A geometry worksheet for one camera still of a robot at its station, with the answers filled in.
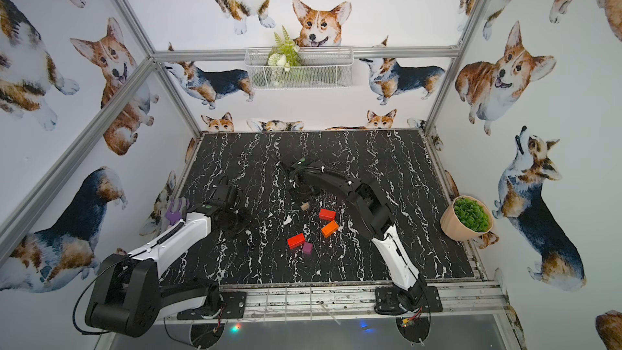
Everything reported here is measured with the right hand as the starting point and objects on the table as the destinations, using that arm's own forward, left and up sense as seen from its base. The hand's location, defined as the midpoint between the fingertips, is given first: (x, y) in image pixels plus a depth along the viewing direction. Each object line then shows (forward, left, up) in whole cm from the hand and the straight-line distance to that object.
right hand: (301, 199), depth 92 cm
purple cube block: (-16, -3, -5) cm, 17 cm away
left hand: (-8, +16, -1) cm, 18 cm away
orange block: (-10, -11, -4) cm, 15 cm away
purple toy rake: (-5, +48, -3) cm, 49 cm away
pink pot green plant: (-11, -56, +5) cm, 57 cm away
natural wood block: (-3, -2, +1) cm, 4 cm away
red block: (-5, -10, -4) cm, 11 cm away
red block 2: (-15, +2, -3) cm, 15 cm away
